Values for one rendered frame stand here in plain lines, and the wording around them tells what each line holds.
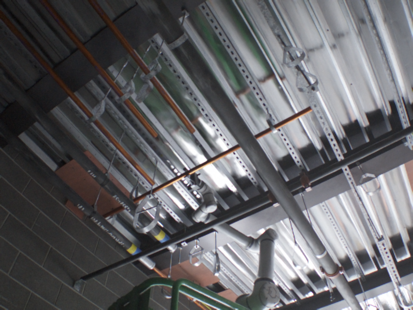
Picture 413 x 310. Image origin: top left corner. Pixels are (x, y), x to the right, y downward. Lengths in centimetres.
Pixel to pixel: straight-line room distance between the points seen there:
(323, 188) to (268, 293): 101
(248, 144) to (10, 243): 175
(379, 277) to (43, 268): 354
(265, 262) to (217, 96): 138
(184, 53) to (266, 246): 166
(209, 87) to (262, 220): 168
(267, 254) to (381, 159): 115
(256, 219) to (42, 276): 174
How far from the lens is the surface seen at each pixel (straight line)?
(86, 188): 313
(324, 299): 448
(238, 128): 163
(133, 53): 160
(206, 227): 218
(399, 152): 289
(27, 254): 266
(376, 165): 287
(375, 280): 441
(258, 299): 230
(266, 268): 247
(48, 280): 271
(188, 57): 148
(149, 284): 180
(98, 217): 256
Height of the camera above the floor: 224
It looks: 55 degrees up
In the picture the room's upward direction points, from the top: straight up
